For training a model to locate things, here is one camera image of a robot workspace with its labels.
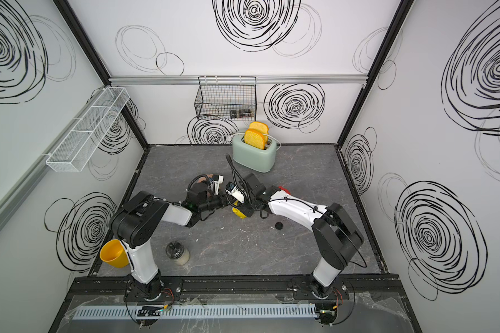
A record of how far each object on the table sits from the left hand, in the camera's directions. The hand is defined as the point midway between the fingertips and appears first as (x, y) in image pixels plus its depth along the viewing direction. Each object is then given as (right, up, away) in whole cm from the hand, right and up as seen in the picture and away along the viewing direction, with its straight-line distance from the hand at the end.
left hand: (238, 197), depth 90 cm
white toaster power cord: (-2, +30, +13) cm, 32 cm away
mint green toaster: (+8, +17, +8) cm, 20 cm away
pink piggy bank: (-13, +9, -9) cm, 18 cm away
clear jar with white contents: (-21, -16, -18) cm, 32 cm away
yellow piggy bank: (+1, -6, -4) cm, 7 cm away
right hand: (+2, -2, -3) cm, 4 cm away
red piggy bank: (+16, +7, -28) cm, 33 cm away
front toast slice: (+7, +27, +6) cm, 29 cm away
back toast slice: (+10, +33, +9) cm, 35 cm away
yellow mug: (-47, -19, -12) cm, 52 cm away
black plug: (+18, -12, -1) cm, 21 cm away
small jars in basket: (+2, +37, -1) cm, 37 cm away
